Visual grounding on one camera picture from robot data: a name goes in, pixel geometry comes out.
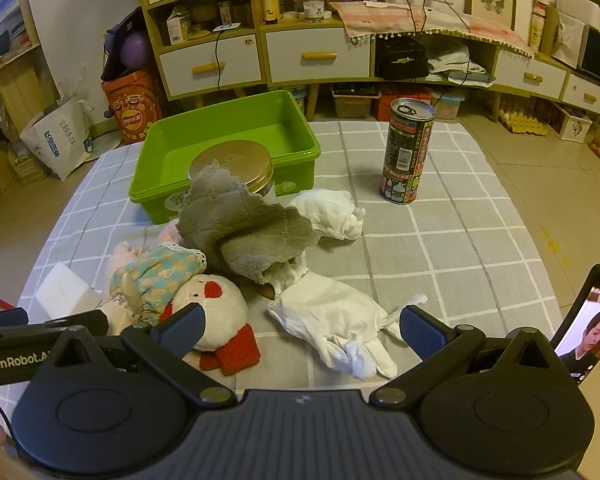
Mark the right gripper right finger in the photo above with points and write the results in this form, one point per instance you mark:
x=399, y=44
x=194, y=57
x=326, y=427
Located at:
x=444, y=351

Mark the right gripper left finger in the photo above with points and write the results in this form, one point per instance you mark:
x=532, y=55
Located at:
x=162, y=347

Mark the white red plush doll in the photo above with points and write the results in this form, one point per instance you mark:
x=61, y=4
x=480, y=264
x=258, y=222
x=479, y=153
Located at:
x=227, y=341

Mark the plush doll blue dress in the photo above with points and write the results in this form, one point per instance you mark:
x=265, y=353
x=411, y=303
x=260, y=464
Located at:
x=150, y=274

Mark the white sponge block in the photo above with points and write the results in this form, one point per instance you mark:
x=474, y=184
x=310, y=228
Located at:
x=63, y=293

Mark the white cloth front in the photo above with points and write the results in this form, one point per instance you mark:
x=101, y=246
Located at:
x=338, y=321

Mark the white cloth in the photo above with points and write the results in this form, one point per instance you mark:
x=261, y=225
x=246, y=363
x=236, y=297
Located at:
x=332, y=213
x=338, y=321

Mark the grey fluffy towel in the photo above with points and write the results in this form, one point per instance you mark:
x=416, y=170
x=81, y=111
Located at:
x=240, y=232

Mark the pink plush toy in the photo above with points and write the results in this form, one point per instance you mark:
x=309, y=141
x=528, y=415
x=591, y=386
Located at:
x=169, y=235

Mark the grey checked tablecloth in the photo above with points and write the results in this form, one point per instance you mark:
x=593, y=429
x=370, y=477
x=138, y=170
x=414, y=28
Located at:
x=461, y=243

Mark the smartphone on stand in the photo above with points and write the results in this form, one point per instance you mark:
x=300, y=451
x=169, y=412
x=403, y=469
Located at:
x=577, y=340

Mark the jar with gold lid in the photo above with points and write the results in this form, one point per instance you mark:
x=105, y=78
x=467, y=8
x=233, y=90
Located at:
x=250, y=161

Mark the white paper bag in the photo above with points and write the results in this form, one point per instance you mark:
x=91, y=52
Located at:
x=60, y=136

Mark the tall printed can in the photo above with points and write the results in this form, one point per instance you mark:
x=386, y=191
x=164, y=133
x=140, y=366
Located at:
x=409, y=131

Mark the orange snack bag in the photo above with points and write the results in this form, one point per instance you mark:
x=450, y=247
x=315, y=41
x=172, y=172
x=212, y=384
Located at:
x=136, y=101

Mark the green plastic bin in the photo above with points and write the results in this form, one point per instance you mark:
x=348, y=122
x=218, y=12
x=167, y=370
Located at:
x=272, y=119

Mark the black box on shelf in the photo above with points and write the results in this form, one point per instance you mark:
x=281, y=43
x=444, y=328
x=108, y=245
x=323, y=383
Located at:
x=400, y=58

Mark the purple ball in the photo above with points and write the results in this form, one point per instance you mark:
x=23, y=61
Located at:
x=135, y=52

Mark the wooden shelf cabinet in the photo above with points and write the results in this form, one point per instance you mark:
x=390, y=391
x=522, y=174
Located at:
x=295, y=52

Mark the pink cloth on cabinet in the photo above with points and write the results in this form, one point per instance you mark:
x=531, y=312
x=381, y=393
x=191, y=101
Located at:
x=369, y=18

